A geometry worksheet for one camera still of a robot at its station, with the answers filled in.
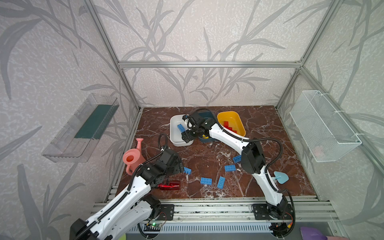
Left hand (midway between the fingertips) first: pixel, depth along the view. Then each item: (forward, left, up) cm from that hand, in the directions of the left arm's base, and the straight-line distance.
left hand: (179, 161), depth 79 cm
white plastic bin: (+23, +6, -11) cm, 26 cm away
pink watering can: (+2, +26, -1) cm, 26 cm away
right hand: (+21, -3, -1) cm, 21 cm away
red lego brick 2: (+33, -30, -10) cm, 46 cm away
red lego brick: (+27, -36, -11) cm, 46 cm away
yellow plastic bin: (+38, -36, -11) cm, 53 cm away
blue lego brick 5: (+1, -28, -10) cm, 30 cm away
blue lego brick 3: (-7, -15, -10) cm, 19 cm away
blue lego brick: (+30, +3, -11) cm, 32 cm away
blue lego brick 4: (-7, -23, -12) cm, 27 cm away
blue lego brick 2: (-1, -3, -9) cm, 10 cm away
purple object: (-30, -63, -8) cm, 70 cm away
